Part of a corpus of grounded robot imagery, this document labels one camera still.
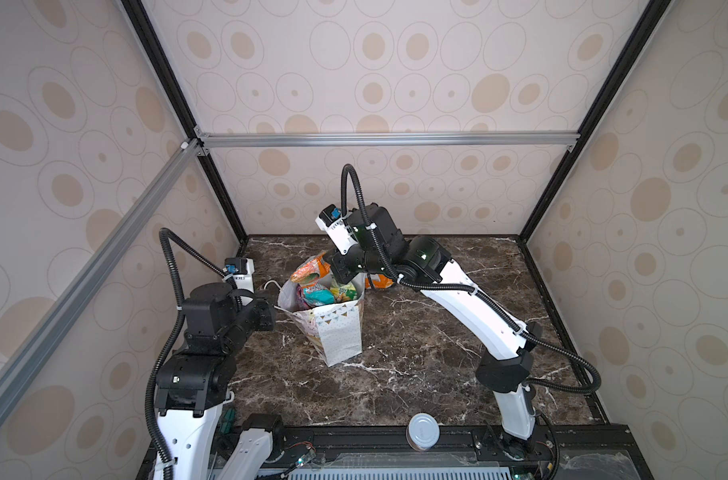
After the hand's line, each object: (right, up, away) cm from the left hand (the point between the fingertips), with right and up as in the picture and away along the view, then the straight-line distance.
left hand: (273, 289), depth 63 cm
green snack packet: (+14, -2, +17) cm, 22 cm away
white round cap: (+33, -35, +9) cm, 49 cm away
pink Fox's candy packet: (+8, +4, +1) cm, 9 cm away
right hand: (+10, +7, +3) cm, 13 cm away
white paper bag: (+11, -11, +12) cm, 20 cm away
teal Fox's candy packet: (+7, -3, +15) cm, 17 cm away
